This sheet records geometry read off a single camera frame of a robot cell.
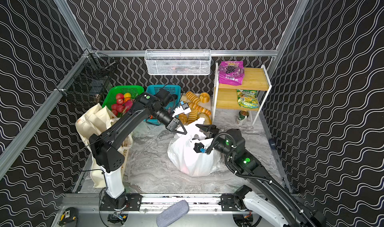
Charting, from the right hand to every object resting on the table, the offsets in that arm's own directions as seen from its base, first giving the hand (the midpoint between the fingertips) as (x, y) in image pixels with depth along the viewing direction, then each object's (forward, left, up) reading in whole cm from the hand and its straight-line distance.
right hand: (198, 127), depth 68 cm
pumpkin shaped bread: (+46, -4, -26) cm, 53 cm away
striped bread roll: (+28, +4, -26) cm, 38 cm away
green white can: (+23, -29, -22) cm, 43 cm away
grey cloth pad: (-30, +12, -27) cm, 42 cm away
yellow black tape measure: (-32, +59, -25) cm, 72 cm away
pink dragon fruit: (+33, +50, -20) cm, 64 cm away
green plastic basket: (+39, +66, -19) cm, 79 cm away
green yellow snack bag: (+30, -31, -12) cm, 45 cm away
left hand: (-2, +5, -2) cm, 6 cm away
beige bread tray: (+38, -2, -28) cm, 47 cm away
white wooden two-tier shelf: (+29, -31, +4) cm, 42 cm away
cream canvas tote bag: (+6, +54, -3) cm, 55 cm away
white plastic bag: (-7, +8, -13) cm, 17 cm away
